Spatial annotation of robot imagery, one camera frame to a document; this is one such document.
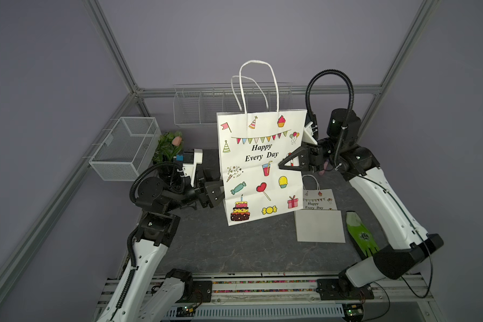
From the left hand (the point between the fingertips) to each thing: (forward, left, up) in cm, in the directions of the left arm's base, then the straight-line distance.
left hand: (233, 180), depth 53 cm
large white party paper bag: (+4, -36, -42) cm, 55 cm away
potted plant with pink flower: (+33, +28, -18) cm, 47 cm away
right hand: (0, -11, +4) cm, 12 cm away
